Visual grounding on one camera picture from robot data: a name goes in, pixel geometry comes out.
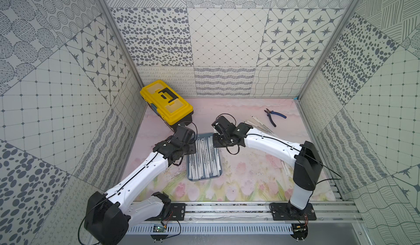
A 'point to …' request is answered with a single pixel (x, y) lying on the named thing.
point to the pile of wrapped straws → (256, 123)
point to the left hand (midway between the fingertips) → (190, 142)
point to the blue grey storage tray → (201, 136)
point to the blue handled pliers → (269, 114)
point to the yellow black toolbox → (171, 109)
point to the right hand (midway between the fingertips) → (216, 143)
